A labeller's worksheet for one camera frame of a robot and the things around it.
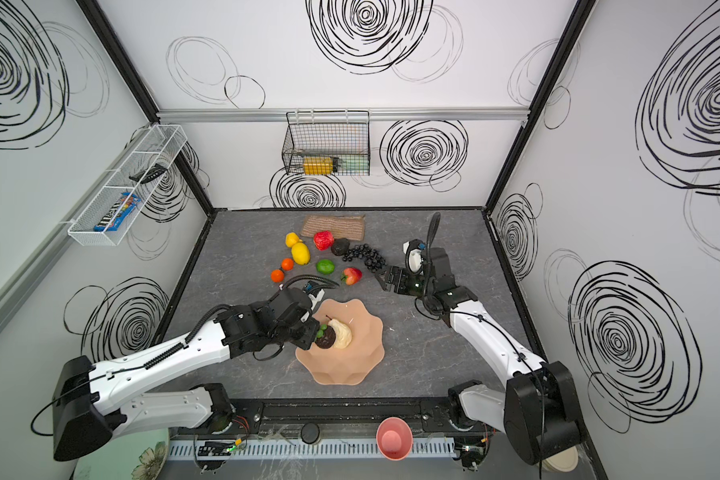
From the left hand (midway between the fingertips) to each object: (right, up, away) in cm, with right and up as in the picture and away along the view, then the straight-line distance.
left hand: (322, 328), depth 76 cm
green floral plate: (-41, -27, -8) cm, 50 cm away
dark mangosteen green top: (+1, -2, 0) cm, 2 cm away
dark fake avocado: (+2, +20, +29) cm, 36 cm away
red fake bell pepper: (-4, +22, +28) cm, 36 cm away
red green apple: (+7, +11, +19) cm, 23 cm away
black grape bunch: (+14, +16, +26) cm, 33 cm away
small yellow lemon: (-15, +23, +30) cm, 40 cm away
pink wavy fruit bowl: (+8, -12, +5) cm, 15 cm away
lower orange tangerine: (-18, +11, +23) cm, 31 cm away
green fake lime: (-2, +14, +23) cm, 27 cm away
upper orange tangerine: (-16, +14, +26) cm, 34 cm away
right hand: (+17, +13, +6) cm, 22 cm away
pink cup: (+18, -25, -5) cm, 31 cm away
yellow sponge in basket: (-3, +45, +11) cm, 46 cm away
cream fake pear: (+5, -3, +5) cm, 8 cm away
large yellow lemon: (-11, +18, +25) cm, 33 cm away
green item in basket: (+8, +45, +11) cm, 47 cm away
